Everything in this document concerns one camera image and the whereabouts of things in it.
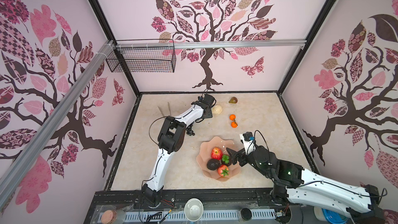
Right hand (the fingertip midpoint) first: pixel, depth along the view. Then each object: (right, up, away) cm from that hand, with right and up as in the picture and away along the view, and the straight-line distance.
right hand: (234, 143), depth 71 cm
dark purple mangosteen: (-2, -10, +8) cm, 13 cm away
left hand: (-14, +12, +32) cm, 37 cm away
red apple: (-7, -8, +11) cm, 16 cm away
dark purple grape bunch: (-24, +2, +26) cm, 35 cm away
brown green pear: (+8, +22, +40) cm, 46 cm away
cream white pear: (-5, +16, +33) cm, 36 cm away
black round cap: (+3, -27, -9) cm, 28 cm away
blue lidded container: (+36, -27, -10) cm, 46 cm away
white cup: (-19, -31, -1) cm, 36 cm away
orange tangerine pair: (+6, +6, +28) cm, 29 cm away
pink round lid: (-53, -27, -10) cm, 60 cm away
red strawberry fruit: (-4, -15, +6) cm, 17 cm away
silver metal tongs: (-44, +12, +38) cm, 60 cm away
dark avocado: (-10, -12, +6) cm, 17 cm away
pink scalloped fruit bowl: (-14, -10, +14) cm, 22 cm away
